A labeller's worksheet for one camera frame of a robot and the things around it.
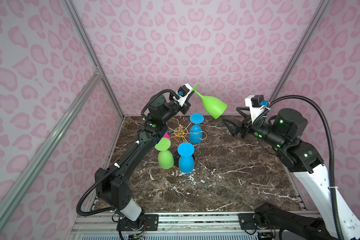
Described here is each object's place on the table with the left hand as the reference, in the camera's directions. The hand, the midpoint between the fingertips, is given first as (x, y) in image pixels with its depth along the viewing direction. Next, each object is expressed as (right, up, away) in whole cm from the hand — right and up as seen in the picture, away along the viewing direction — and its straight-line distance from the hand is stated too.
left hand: (192, 86), depth 65 cm
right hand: (+14, -12, -9) cm, 21 cm away
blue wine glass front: (-3, -34, +6) cm, 34 cm away
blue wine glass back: (+3, -20, +17) cm, 26 cm away
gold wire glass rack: (-5, -20, +8) cm, 22 cm away
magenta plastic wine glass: (-12, -22, +10) cm, 27 cm away
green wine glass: (-13, -33, +8) cm, 36 cm away
